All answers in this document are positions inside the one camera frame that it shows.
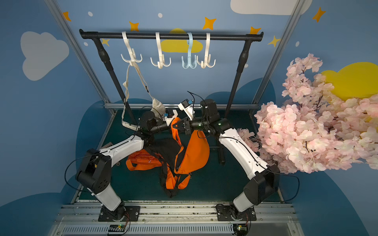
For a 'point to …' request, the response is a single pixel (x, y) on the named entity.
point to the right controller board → (240, 229)
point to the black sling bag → (167, 150)
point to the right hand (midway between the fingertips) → (177, 124)
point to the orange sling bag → (193, 156)
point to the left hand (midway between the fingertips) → (184, 115)
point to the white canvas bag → (157, 107)
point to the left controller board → (116, 228)
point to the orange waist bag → (141, 159)
